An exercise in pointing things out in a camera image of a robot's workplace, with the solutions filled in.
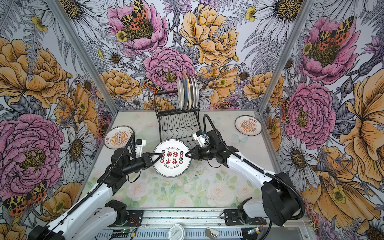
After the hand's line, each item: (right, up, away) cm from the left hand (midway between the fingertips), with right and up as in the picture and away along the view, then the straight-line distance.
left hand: (162, 159), depth 77 cm
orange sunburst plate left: (-37, +9, +28) cm, 47 cm away
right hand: (+13, 0, 0) cm, 13 cm away
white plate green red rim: (+16, +36, +6) cm, 40 cm away
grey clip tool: (+24, -31, -8) cm, 41 cm away
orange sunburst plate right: (+56, +17, +35) cm, 68 cm away
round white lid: (+8, -29, -11) cm, 32 cm away
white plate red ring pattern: (+7, -1, 0) cm, 7 cm away
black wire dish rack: (+1, +18, +35) cm, 39 cm away
